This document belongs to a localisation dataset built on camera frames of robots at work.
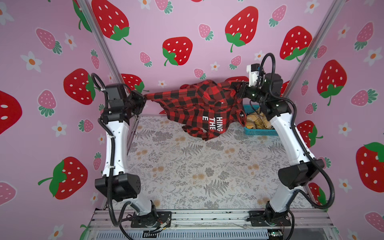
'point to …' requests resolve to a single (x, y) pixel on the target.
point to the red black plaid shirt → (204, 107)
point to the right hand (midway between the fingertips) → (233, 82)
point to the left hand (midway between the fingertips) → (147, 94)
